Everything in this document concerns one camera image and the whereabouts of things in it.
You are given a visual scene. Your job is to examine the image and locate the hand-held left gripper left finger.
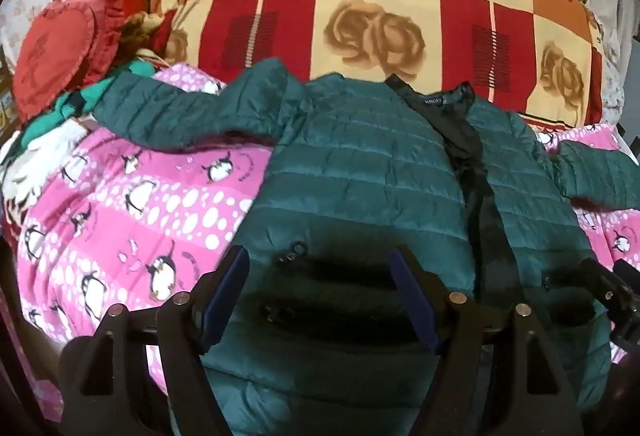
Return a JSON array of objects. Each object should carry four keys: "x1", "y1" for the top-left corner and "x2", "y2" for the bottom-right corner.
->
[{"x1": 61, "y1": 246, "x2": 250, "y2": 436}]

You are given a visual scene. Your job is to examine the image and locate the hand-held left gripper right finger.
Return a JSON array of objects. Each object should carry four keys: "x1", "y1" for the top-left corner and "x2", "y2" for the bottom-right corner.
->
[{"x1": 391, "y1": 246, "x2": 587, "y2": 436}]

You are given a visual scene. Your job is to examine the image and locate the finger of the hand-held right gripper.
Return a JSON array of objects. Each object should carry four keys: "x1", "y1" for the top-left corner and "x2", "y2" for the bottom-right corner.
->
[{"x1": 579, "y1": 258, "x2": 621, "y2": 317}]

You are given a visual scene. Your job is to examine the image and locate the dark green puffer jacket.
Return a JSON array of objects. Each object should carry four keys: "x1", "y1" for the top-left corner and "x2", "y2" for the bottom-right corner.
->
[{"x1": 92, "y1": 58, "x2": 640, "y2": 436}]

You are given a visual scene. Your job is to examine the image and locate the pink penguin print blanket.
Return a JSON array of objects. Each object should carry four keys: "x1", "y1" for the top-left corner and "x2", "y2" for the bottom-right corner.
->
[{"x1": 0, "y1": 63, "x2": 640, "y2": 436}]

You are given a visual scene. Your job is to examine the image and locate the teal green cloth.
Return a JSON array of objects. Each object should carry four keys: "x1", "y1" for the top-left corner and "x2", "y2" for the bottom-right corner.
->
[{"x1": 20, "y1": 60, "x2": 156, "y2": 144}]

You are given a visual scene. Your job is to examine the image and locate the brown plush toy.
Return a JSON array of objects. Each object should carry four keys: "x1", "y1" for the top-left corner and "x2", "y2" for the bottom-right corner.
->
[{"x1": 120, "y1": 10, "x2": 166, "y2": 59}]

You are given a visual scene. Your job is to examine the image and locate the red round ruffled cushion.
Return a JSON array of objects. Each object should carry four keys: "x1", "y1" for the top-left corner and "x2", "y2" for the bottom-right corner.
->
[{"x1": 12, "y1": 0, "x2": 126, "y2": 123}]

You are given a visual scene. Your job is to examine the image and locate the pale patterned cloth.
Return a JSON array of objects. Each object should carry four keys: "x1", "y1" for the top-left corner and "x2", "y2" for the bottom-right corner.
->
[{"x1": 0, "y1": 0, "x2": 68, "y2": 66}]

